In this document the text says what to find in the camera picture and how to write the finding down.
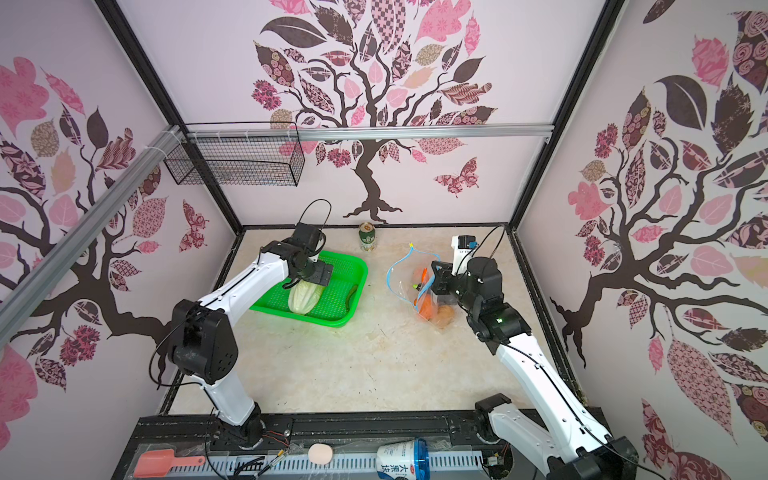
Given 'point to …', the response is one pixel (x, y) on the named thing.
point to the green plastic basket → (341, 301)
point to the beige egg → (320, 454)
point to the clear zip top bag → (411, 279)
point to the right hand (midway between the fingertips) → (435, 259)
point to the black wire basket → (240, 153)
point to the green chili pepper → (355, 287)
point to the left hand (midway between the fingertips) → (311, 274)
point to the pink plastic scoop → (157, 463)
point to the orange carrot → (425, 275)
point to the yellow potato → (444, 314)
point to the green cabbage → (304, 296)
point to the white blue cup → (404, 460)
